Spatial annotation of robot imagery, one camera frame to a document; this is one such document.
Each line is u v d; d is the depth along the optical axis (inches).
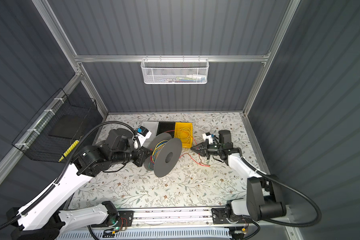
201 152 29.0
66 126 30.4
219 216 28.9
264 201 16.7
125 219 28.4
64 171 15.9
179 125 44.4
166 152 25.9
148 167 26.2
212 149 28.7
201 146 29.8
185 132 40.6
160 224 28.7
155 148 25.8
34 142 24.9
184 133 40.8
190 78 36.0
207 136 31.7
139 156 22.0
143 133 21.8
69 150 26.7
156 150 25.7
